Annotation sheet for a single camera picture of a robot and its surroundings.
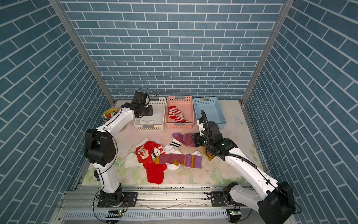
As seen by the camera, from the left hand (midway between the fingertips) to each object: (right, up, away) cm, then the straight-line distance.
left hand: (153, 110), depth 95 cm
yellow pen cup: (-31, -2, +1) cm, 31 cm away
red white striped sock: (+14, -2, +13) cm, 19 cm away
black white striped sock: (+16, -24, 0) cm, 28 cm away
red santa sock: (+4, -37, -12) cm, 39 cm away
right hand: (+28, -16, -16) cm, 36 cm away
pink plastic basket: (+22, +5, +24) cm, 33 cm away
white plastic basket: (0, -9, +9) cm, 13 cm away
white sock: (-10, -9, +11) cm, 18 cm away
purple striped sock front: (+26, -32, -9) cm, 43 cm away
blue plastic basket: (+46, +1, +24) cm, 52 cm away
